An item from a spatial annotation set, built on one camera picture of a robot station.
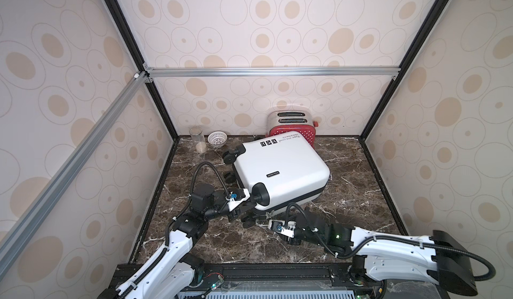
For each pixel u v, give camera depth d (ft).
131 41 2.62
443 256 1.53
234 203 2.08
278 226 2.04
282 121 3.47
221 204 2.15
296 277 2.46
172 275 1.87
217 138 3.83
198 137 3.40
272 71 3.03
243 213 2.17
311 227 1.77
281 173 2.55
